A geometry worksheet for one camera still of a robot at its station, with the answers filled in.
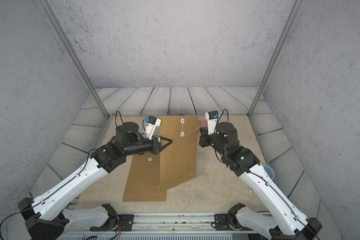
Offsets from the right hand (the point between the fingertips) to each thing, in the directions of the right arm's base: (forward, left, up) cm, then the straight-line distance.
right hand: (201, 128), depth 67 cm
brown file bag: (-11, +10, -9) cm, 18 cm away
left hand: (-8, +12, 0) cm, 14 cm away
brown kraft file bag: (-11, +32, -34) cm, 48 cm away
